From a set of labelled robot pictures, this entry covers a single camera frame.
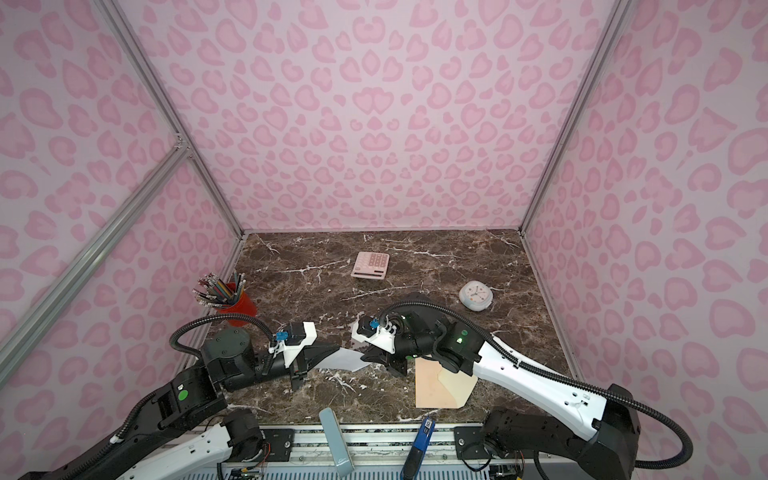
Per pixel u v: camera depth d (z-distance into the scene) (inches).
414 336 22.4
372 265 42.1
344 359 24.4
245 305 36.5
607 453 14.4
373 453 28.4
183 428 18.2
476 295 38.5
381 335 22.3
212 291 33.2
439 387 32.4
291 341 19.3
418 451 27.6
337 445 28.9
